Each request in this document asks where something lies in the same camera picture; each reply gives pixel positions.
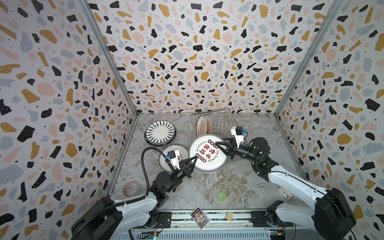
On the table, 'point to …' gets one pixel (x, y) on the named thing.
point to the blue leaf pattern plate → (160, 133)
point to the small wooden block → (229, 216)
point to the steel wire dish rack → (222, 122)
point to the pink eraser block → (286, 191)
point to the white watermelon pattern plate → (215, 158)
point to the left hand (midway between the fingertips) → (197, 157)
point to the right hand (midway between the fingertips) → (216, 140)
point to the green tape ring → (223, 196)
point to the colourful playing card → (200, 218)
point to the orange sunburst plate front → (201, 126)
